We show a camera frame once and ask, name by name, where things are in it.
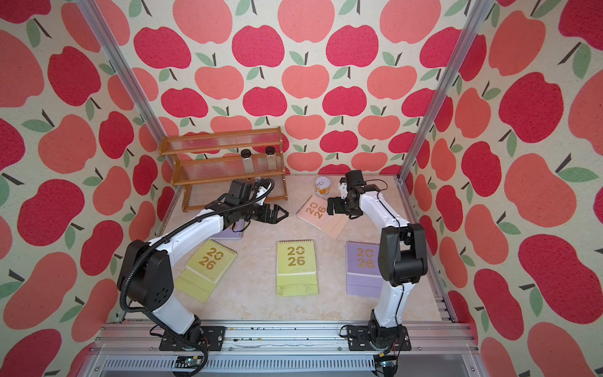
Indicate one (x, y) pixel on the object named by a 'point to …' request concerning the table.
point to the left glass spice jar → (247, 161)
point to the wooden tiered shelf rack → (205, 166)
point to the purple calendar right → (363, 272)
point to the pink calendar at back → (315, 211)
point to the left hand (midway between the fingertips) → (280, 216)
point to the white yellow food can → (322, 185)
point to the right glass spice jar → (271, 155)
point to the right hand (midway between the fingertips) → (341, 212)
